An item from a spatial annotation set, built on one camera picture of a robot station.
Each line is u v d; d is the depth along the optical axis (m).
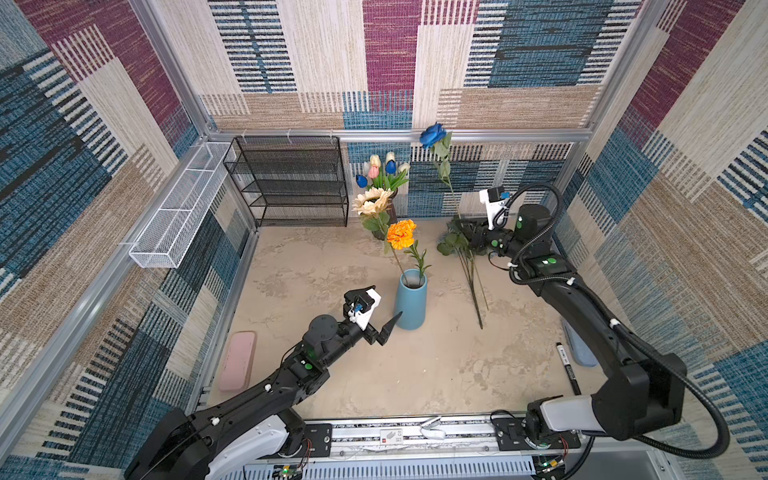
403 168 1.02
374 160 0.94
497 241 0.66
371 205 0.65
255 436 0.56
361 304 0.61
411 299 0.79
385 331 0.66
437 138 0.73
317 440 0.73
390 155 0.97
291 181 1.10
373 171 0.91
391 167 0.93
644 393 0.41
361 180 0.95
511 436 0.73
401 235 0.69
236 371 0.83
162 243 0.70
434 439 0.73
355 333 0.66
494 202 0.66
